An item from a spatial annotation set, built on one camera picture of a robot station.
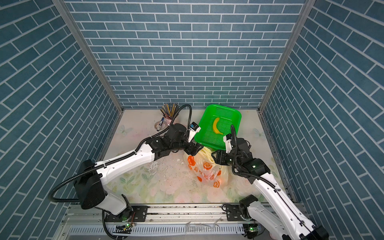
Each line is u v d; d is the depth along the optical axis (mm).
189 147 680
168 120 996
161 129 1048
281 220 434
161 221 732
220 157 643
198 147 710
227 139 684
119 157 481
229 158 659
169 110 1027
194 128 670
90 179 416
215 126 1077
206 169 766
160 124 1077
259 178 473
